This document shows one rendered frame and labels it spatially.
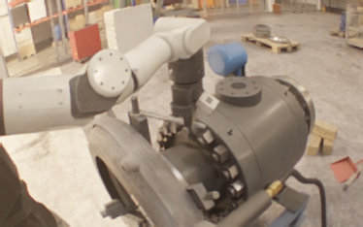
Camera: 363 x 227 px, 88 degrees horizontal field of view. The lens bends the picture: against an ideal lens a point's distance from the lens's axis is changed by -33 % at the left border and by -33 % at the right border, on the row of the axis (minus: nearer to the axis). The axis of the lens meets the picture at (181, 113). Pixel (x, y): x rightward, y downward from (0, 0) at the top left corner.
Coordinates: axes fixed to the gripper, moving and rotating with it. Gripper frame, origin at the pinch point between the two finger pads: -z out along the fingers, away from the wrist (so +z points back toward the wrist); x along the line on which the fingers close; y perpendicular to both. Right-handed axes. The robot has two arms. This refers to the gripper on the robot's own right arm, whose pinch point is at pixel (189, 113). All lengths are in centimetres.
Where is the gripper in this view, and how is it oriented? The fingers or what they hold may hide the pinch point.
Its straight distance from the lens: 70.5
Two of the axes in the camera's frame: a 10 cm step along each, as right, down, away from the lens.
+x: 4.2, -5.1, 7.5
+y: -9.0, -1.7, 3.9
